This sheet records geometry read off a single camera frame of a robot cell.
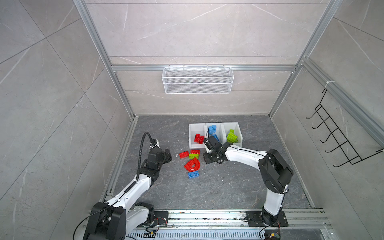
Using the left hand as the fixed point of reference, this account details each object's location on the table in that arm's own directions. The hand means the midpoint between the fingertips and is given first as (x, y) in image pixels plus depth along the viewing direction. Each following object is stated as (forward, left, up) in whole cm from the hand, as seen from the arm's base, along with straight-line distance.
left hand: (163, 148), depth 87 cm
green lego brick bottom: (+12, -45, -7) cm, 47 cm away
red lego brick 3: (+14, -21, -10) cm, 27 cm away
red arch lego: (-7, -17, -11) cm, 22 cm away
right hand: (-2, -26, -9) cm, 28 cm away
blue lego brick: (-12, -17, -11) cm, 24 cm away
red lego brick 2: (+3, -20, -10) cm, 23 cm away
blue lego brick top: (+12, -34, -8) cm, 37 cm away
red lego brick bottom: (+13, -24, -10) cm, 29 cm away
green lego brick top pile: (0, -17, -10) cm, 20 cm away
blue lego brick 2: (+18, -32, -6) cm, 37 cm away
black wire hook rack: (-12, -85, +21) cm, 88 cm away
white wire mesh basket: (+43, -22, +18) cm, 51 cm away
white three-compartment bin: (+16, -42, -7) cm, 46 cm away
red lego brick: (+1, -12, -10) cm, 15 cm away
